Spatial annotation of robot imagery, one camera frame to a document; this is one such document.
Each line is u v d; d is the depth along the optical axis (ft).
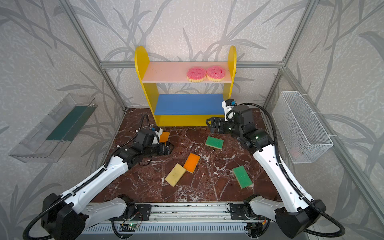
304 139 1.97
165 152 2.29
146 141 1.99
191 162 2.98
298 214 1.18
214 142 3.25
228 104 1.96
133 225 2.31
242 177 2.77
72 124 2.12
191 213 2.47
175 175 2.76
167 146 2.34
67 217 1.21
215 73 2.53
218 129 1.93
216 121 1.96
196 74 2.51
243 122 1.60
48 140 2.07
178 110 3.26
